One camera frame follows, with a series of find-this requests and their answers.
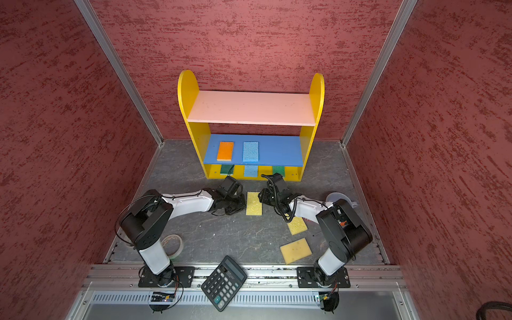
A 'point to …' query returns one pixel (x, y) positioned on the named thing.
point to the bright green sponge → (279, 169)
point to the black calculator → (223, 282)
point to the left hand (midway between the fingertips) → (247, 210)
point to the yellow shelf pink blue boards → (257, 136)
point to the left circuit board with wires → (159, 296)
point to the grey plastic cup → (334, 196)
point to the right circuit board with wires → (330, 301)
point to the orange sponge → (225, 150)
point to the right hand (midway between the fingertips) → (260, 199)
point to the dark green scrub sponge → (224, 168)
